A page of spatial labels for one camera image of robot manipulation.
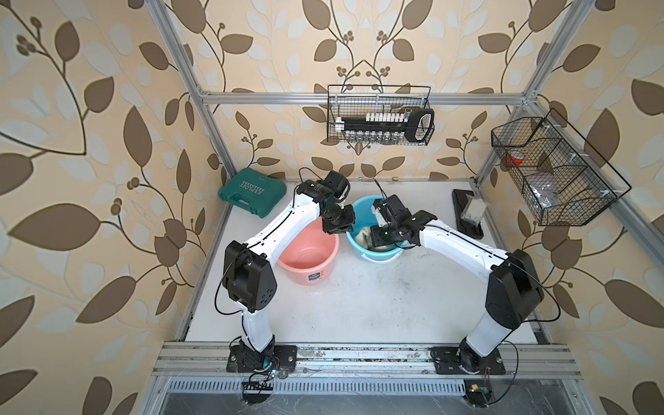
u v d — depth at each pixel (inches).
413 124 32.6
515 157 31.8
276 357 29.0
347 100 35.9
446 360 28.6
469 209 40.4
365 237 32.5
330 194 23.9
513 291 17.7
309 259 37.1
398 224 26.0
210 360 29.9
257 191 43.9
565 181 28.4
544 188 29.0
